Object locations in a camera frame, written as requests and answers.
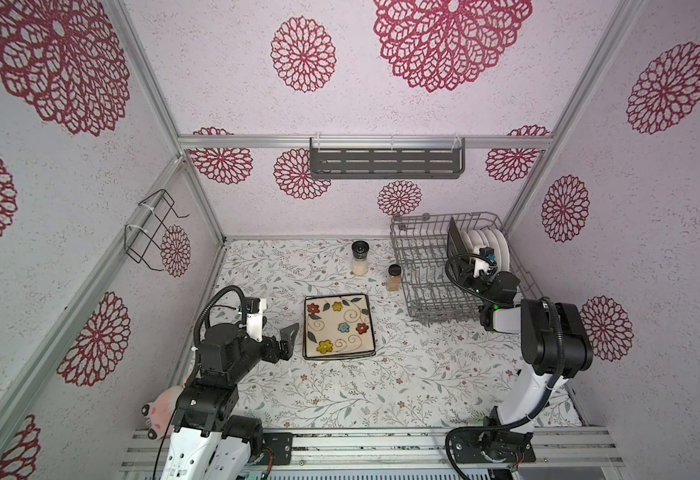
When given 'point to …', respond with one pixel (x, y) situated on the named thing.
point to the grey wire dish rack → (421, 245)
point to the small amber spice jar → (394, 278)
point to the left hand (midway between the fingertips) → (281, 328)
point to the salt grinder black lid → (360, 250)
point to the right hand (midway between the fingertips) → (461, 253)
